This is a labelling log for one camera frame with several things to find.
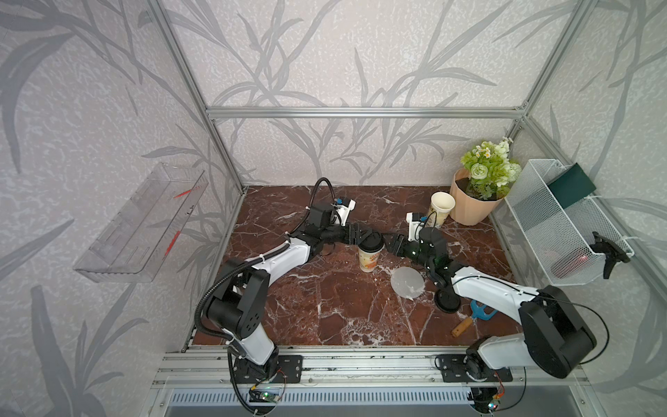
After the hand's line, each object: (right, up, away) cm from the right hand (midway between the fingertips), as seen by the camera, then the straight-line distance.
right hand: (385, 235), depth 85 cm
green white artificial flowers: (+36, +21, +2) cm, 42 cm away
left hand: (-7, +1, +1) cm, 7 cm away
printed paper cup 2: (+23, +11, +12) cm, 28 cm away
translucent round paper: (+9, -17, +6) cm, 20 cm away
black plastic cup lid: (-4, -2, -4) cm, 6 cm away
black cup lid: (+21, -22, +1) cm, 30 cm away
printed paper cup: (-5, -9, +1) cm, 10 cm away
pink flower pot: (+34, +8, +13) cm, 37 cm away
